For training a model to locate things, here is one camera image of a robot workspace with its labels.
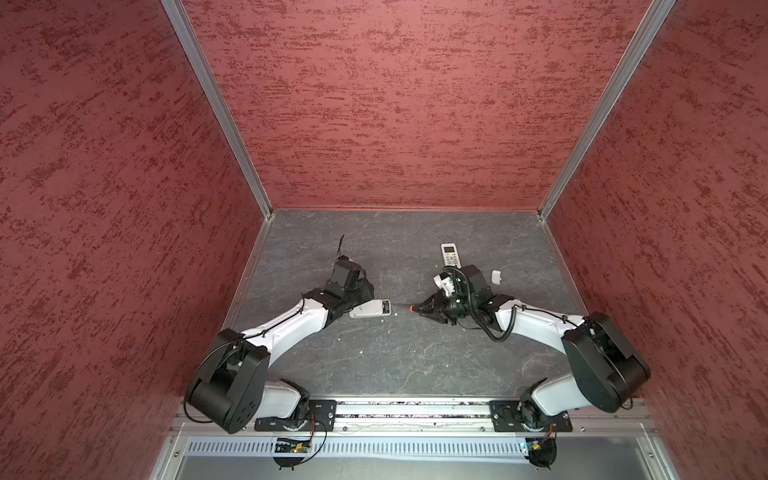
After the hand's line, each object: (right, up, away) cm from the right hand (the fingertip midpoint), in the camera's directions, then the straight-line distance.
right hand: (416, 316), depth 83 cm
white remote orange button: (-13, 0, +9) cm, 16 cm away
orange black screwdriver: (-1, +2, +2) cm, 3 cm away
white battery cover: (+29, +9, +19) cm, 36 cm away
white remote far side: (+14, +16, +23) cm, 32 cm away
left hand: (-14, +5, +6) cm, 16 cm away
